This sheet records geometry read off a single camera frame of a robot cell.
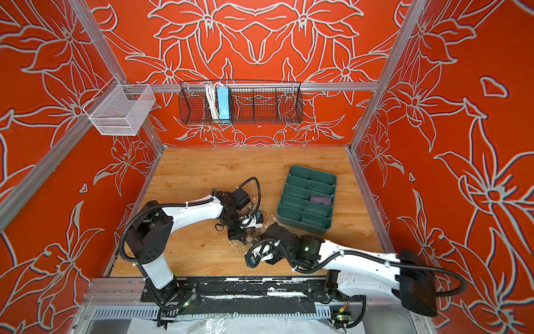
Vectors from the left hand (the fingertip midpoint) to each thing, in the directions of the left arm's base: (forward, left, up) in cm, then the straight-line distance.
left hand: (244, 235), depth 85 cm
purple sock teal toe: (+17, -34, +3) cm, 38 cm away
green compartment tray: (+11, -21, +3) cm, 24 cm away
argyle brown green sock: (0, -4, +1) cm, 4 cm away
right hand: (-4, -6, +8) cm, 11 cm away
